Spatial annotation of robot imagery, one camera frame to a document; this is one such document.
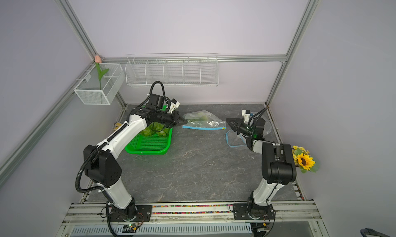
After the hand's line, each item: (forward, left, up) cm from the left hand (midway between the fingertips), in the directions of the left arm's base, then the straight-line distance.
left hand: (187, 123), depth 79 cm
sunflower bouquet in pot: (-24, -50, 0) cm, 56 cm away
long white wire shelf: (+39, +8, +6) cm, 40 cm away
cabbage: (+18, -6, -17) cm, 26 cm away
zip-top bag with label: (+3, -13, -6) cm, 15 cm away
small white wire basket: (+27, +48, +7) cm, 55 cm away
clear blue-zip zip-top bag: (+1, -28, -22) cm, 35 cm away
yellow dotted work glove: (+23, +53, -26) cm, 63 cm away
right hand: (+5, -21, -5) cm, 23 cm away
